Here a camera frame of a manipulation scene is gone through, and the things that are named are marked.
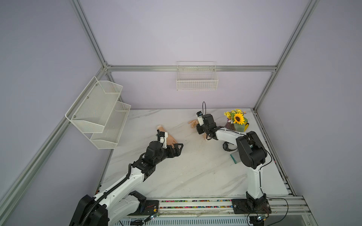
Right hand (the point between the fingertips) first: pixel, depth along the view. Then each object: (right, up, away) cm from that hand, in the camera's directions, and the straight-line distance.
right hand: (199, 125), depth 103 cm
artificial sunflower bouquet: (+20, +6, -22) cm, 30 cm away
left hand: (-16, -12, -22) cm, 30 cm away
